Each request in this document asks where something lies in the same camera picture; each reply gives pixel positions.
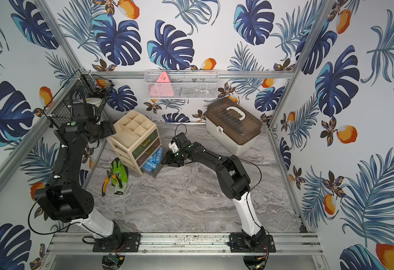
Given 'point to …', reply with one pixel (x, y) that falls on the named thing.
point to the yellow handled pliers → (106, 180)
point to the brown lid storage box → (232, 126)
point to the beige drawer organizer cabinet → (137, 142)
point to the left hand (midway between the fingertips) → (104, 127)
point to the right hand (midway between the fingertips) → (164, 163)
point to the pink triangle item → (162, 87)
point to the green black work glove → (121, 170)
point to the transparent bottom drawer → (159, 152)
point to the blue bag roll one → (152, 163)
